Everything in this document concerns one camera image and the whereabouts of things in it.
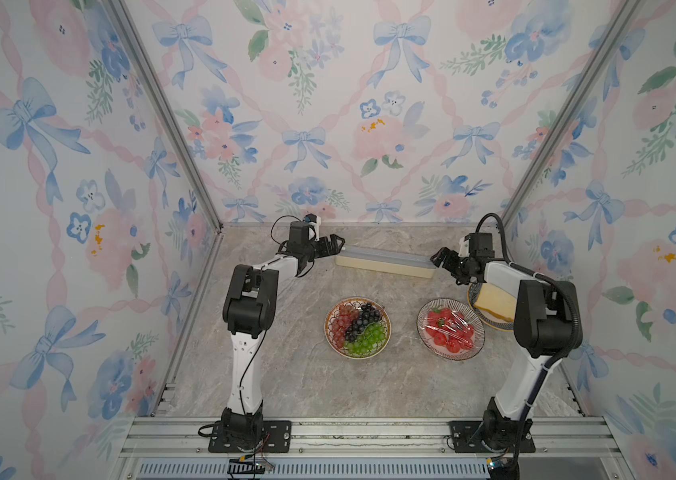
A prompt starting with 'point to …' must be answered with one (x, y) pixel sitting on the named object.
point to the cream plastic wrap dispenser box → (398, 262)
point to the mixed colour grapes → (360, 332)
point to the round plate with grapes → (356, 303)
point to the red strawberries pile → (450, 328)
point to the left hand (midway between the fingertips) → (338, 239)
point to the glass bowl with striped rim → (471, 316)
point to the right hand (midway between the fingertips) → (443, 261)
